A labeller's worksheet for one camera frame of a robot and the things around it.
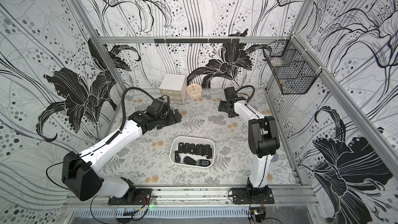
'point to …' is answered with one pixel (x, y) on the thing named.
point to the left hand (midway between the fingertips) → (176, 121)
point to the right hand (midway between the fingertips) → (229, 106)
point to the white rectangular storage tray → (174, 146)
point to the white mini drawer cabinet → (174, 86)
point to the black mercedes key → (178, 158)
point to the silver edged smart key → (203, 163)
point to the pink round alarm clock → (194, 90)
